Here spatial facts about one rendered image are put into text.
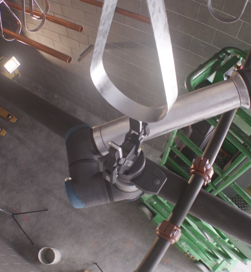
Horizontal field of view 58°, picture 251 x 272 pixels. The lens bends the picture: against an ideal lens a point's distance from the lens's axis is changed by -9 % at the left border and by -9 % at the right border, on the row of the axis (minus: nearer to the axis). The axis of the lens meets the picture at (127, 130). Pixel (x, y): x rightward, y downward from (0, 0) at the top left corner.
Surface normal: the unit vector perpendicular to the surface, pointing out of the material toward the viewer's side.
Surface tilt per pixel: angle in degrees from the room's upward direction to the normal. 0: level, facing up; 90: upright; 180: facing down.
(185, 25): 90
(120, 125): 19
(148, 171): 2
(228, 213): 4
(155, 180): 2
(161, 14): 74
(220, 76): 90
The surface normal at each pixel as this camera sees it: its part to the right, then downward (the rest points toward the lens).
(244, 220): 0.04, -0.52
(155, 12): 0.81, 0.32
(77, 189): 0.00, -0.32
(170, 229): -0.21, -0.58
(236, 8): -0.53, 0.74
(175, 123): 0.01, 0.52
